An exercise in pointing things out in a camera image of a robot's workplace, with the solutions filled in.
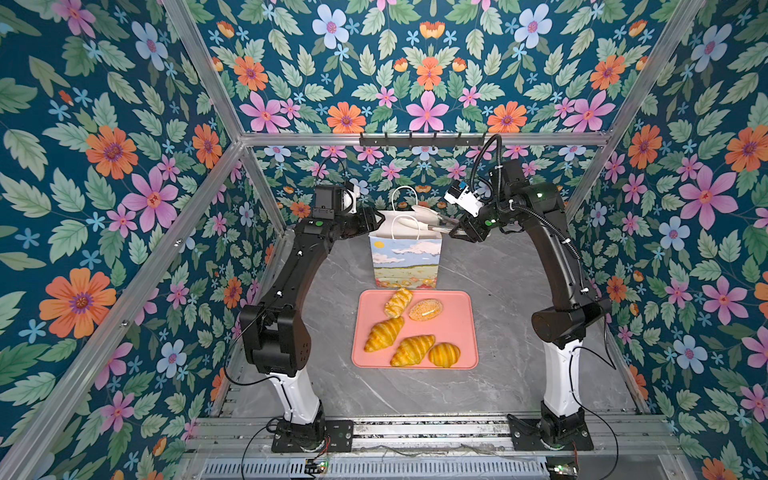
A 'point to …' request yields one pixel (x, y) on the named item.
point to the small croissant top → (395, 305)
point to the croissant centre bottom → (412, 349)
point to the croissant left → (383, 334)
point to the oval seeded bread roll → (426, 309)
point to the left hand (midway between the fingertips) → (381, 209)
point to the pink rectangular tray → (415, 329)
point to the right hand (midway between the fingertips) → (458, 222)
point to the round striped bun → (444, 354)
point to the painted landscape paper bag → (404, 258)
